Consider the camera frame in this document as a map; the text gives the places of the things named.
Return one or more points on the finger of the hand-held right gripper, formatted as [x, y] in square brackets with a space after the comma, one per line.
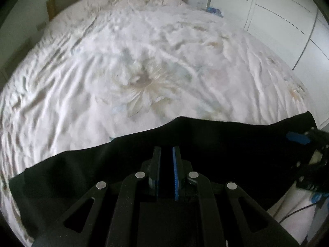
[295, 137]

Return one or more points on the drinking glass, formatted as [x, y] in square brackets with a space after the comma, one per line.
[200, 5]

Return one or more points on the white wardrobe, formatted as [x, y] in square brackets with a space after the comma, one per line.
[270, 10]

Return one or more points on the floral white quilt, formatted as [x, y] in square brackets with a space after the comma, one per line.
[154, 69]

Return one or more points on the black pants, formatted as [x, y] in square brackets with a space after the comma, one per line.
[231, 154]

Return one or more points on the blue packet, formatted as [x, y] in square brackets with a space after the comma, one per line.
[215, 11]

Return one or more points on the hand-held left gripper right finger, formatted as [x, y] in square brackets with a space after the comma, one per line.
[176, 164]

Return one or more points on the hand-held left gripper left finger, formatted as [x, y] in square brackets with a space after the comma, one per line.
[156, 164]

